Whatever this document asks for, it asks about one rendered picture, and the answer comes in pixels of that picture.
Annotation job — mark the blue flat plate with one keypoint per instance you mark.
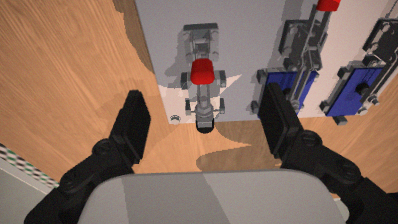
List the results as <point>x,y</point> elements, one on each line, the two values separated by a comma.
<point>285,80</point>

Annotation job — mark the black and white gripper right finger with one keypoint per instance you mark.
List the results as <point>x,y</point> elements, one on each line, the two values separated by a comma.
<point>367,203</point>

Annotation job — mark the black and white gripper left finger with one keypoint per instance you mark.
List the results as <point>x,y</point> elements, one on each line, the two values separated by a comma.
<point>111,157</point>

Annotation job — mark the blue rectangular plate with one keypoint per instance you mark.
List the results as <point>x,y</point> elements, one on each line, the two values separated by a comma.
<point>346,101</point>

